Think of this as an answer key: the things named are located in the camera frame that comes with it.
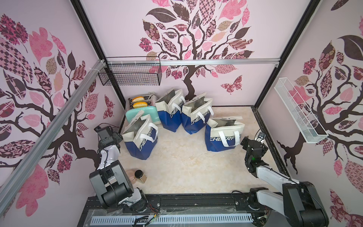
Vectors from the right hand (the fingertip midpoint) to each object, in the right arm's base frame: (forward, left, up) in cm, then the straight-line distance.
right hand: (253, 141), depth 87 cm
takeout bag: (+17, +53, +14) cm, 57 cm away
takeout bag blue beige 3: (-1, +21, +11) cm, 24 cm away
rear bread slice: (+32, +77, +10) cm, 84 cm away
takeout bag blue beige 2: (+14, +36, +13) cm, 41 cm away
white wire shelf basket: (-2, -24, +15) cm, 29 cm away
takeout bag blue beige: (-3, +68, +13) cm, 69 cm away
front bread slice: (+25, +76, +10) cm, 80 cm away
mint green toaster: (+29, +70, +8) cm, 76 cm away
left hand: (+2, +89, +2) cm, 89 cm away
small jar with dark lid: (-20, +68, -1) cm, 71 cm away
